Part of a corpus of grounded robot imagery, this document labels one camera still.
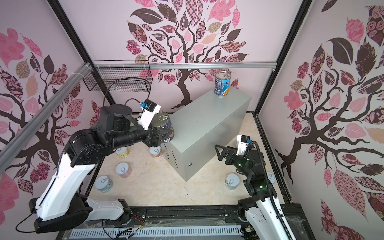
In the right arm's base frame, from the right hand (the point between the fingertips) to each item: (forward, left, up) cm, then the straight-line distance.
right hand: (221, 146), depth 69 cm
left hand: (-2, +25, +16) cm, 30 cm away
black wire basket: (+49, +61, +8) cm, 79 cm away
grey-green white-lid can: (-10, +63, -20) cm, 67 cm away
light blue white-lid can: (-9, -7, -21) cm, 24 cm away
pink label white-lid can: (-2, +54, -20) cm, 58 cm away
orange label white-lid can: (+10, +38, -21) cm, 45 cm away
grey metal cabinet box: (+5, +10, +8) cm, 13 cm away
